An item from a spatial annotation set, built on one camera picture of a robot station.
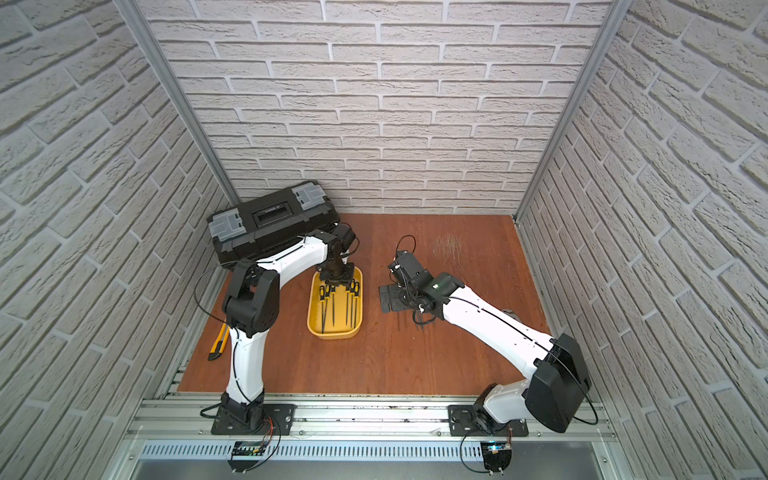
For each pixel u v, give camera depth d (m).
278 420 0.74
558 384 0.40
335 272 0.85
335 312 0.92
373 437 0.73
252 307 0.55
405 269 0.59
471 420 0.73
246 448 0.73
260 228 0.93
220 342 0.85
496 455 0.71
